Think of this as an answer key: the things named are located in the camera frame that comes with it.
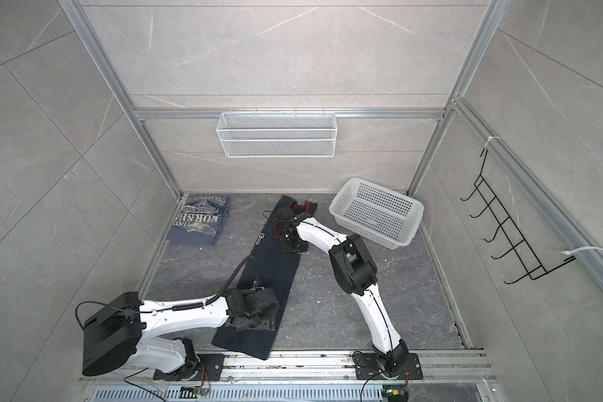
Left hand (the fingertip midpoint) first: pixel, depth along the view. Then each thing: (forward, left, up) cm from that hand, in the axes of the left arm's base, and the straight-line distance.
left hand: (269, 319), depth 82 cm
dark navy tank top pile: (+18, -1, 0) cm, 18 cm away
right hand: (+28, -7, -1) cm, 29 cm away
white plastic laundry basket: (+43, -50, 0) cm, 66 cm away
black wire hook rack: (0, -66, +33) cm, 74 cm away
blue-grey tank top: (+43, +33, +1) cm, 54 cm away
